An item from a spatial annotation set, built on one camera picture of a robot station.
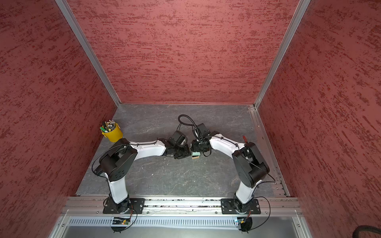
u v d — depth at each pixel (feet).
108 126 2.87
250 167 1.54
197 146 2.67
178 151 2.61
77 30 2.56
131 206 2.40
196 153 2.85
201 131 2.42
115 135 3.10
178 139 2.48
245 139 3.29
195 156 2.92
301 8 2.34
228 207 2.43
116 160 1.62
